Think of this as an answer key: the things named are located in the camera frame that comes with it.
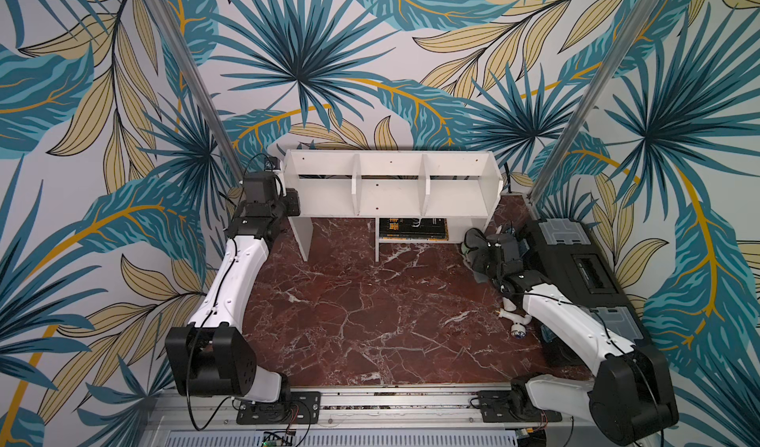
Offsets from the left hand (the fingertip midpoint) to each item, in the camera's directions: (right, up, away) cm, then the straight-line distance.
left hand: (286, 194), depth 80 cm
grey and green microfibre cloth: (+53, -13, +7) cm, 55 cm away
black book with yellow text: (+36, -10, +12) cm, 39 cm away
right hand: (+56, -17, +6) cm, 59 cm away
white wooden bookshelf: (+50, +3, +7) cm, 50 cm away
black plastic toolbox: (+79, -20, 0) cm, 81 cm away
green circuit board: (-1, -60, -10) cm, 61 cm away
